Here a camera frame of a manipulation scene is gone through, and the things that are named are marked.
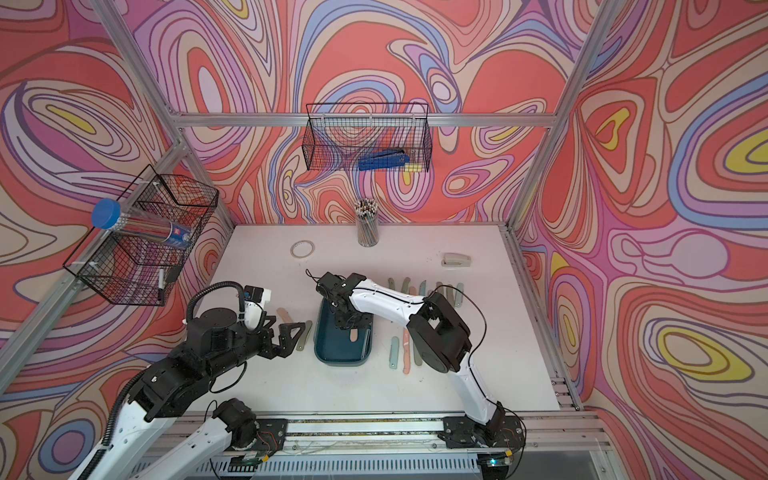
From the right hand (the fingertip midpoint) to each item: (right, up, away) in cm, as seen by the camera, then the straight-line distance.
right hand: (354, 331), depth 89 cm
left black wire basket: (-53, +20, -19) cm, 60 cm away
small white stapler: (+35, +21, +16) cm, 44 cm away
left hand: (-12, +8, -21) cm, 26 cm away
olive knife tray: (+19, -8, -3) cm, 21 cm away
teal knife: (+22, +12, +12) cm, 28 cm away
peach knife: (0, 0, -2) cm, 2 cm away
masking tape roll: (-22, +25, +23) cm, 41 cm away
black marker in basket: (-45, +15, -17) cm, 51 cm away
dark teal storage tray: (-6, -5, 0) cm, 8 cm away
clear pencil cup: (+3, +35, +15) cm, 38 cm away
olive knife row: (+29, +12, +13) cm, 33 cm away
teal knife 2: (+12, -6, -2) cm, 13 cm away
